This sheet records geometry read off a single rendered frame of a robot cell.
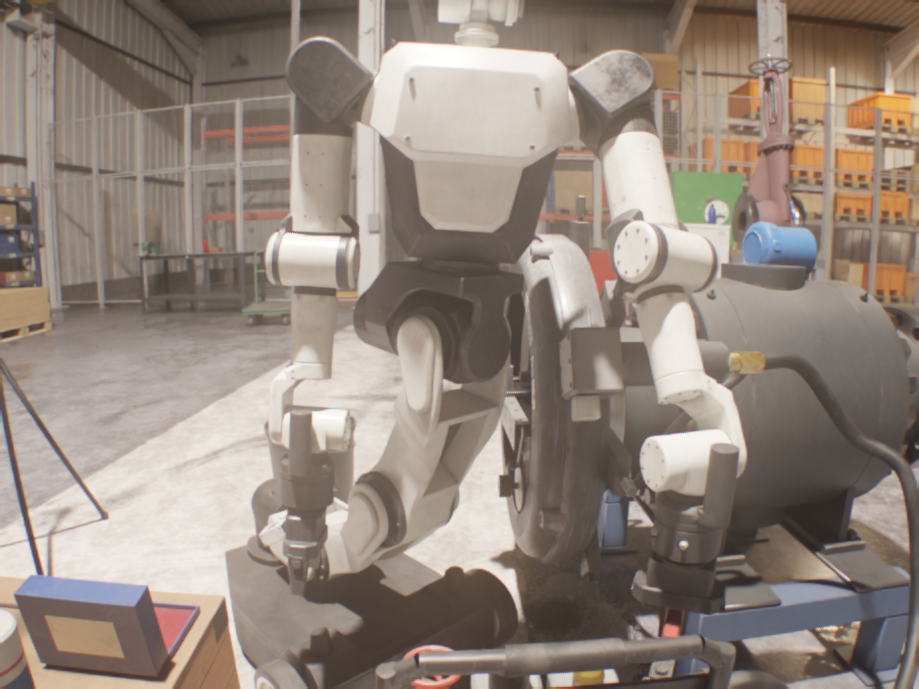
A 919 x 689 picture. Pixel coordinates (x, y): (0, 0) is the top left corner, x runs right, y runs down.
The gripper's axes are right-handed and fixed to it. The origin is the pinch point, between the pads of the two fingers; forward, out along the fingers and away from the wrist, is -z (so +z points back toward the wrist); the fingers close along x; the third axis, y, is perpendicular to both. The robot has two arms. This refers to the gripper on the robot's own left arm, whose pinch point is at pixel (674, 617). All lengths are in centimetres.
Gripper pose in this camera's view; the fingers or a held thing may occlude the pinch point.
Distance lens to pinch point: 86.4
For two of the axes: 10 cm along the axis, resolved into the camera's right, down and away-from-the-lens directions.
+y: 4.5, -1.5, 8.8
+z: 0.0, -9.9, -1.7
